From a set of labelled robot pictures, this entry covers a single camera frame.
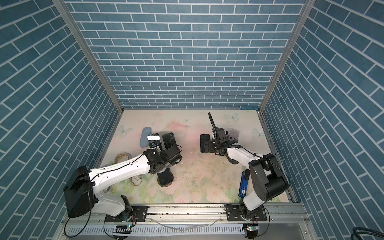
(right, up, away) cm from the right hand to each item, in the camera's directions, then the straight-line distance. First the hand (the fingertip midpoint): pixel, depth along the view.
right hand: (210, 144), depth 94 cm
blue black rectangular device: (+18, -20, -12) cm, 30 cm away
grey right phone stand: (+17, +6, +5) cm, 18 cm away
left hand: (-25, -9, -11) cm, 29 cm away
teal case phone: (-4, +3, +7) cm, 9 cm away
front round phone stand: (-25, -20, -14) cm, 35 cm away
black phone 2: (-34, +3, -7) cm, 35 cm away
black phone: (-25, -15, -14) cm, 33 cm away
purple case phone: (-25, +3, -5) cm, 26 cm away
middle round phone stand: (+14, -11, -3) cm, 18 cm away
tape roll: (-56, -7, 0) cm, 56 cm away
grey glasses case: (-45, +7, +11) cm, 47 cm away
